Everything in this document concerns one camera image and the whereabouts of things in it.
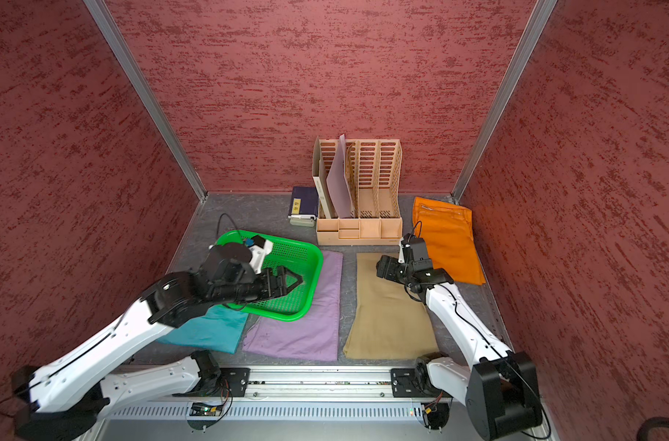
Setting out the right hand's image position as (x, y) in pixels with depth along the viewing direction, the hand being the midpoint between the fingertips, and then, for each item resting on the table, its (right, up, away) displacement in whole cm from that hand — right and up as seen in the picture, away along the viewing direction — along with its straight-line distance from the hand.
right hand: (386, 272), depth 85 cm
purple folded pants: (-22, -19, -4) cm, 29 cm away
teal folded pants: (-51, -16, -4) cm, 54 cm away
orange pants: (+29, +12, +23) cm, 39 cm away
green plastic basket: (-28, +2, +10) cm, 29 cm away
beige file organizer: (0, +38, +29) cm, 48 cm away
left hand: (-27, 0, -20) cm, 33 cm away
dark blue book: (-31, +25, +32) cm, 51 cm away
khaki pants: (+1, -16, 0) cm, 16 cm away
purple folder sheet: (-16, +31, +14) cm, 37 cm away
